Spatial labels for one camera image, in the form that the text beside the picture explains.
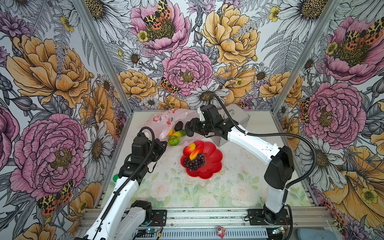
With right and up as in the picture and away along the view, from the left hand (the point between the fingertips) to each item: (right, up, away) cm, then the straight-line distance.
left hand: (168, 146), depth 78 cm
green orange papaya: (+3, +5, +24) cm, 25 cm away
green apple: (0, +1, +19) cm, 19 cm away
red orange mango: (+16, -5, +17) cm, 23 cm away
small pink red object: (+25, -36, -11) cm, 45 cm away
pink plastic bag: (-6, +12, +11) cm, 17 cm away
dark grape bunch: (+13, -12, +10) cm, 20 cm away
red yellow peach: (+9, -4, +15) cm, 18 cm away
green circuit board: (-7, -39, -6) cm, 40 cm away
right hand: (+10, +8, +3) cm, 13 cm away
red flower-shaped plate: (+25, -10, +18) cm, 32 cm away
